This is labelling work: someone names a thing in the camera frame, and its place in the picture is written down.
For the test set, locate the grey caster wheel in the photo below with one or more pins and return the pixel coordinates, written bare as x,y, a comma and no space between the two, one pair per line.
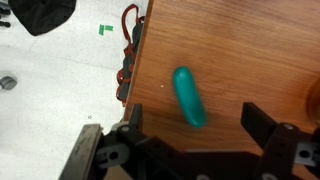
7,82

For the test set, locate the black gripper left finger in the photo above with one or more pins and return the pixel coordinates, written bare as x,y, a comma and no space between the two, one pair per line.
136,133

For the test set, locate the black bag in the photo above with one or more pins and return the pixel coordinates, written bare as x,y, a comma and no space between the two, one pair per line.
43,15

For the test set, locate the green tape mark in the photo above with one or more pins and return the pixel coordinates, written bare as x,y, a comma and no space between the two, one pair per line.
104,29

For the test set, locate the green oblong toy object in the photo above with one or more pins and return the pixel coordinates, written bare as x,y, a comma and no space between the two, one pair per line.
188,96

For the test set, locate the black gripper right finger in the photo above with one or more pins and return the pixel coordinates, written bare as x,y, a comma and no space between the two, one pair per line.
276,143

